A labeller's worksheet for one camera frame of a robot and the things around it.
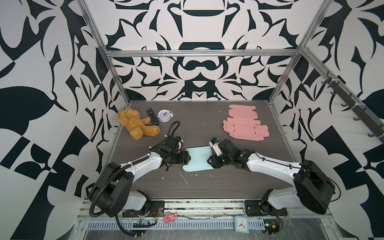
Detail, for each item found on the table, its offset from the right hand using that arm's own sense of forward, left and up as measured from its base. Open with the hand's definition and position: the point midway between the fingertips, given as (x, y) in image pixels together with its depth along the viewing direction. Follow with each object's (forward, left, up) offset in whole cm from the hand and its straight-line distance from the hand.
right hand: (211, 159), depth 84 cm
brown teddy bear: (+20, +45, +5) cm, 50 cm away
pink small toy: (-27, +21, -3) cm, 34 cm away
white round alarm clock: (+34, +30, -2) cm, 46 cm away
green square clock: (-30, -11, -4) cm, 32 cm away
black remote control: (+31, +37, -3) cm, 49 cm away
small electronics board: (-31, -26, -7) cm, 41 cm away
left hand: (+3, +14, -1) cm, 14 cm away
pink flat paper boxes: (+26, -25, -6) cm, 36 cm away
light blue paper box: (+2, +7, 0) cm, 7 cm away
